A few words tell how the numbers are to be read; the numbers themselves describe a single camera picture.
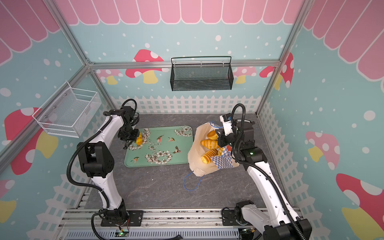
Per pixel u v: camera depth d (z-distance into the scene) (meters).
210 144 0.92
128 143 0.85
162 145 1.03
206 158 0.88
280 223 0.38
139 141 0.99
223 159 0.81
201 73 0.95
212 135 0.92
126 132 0.77
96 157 0.52
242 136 0.53
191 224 0.74
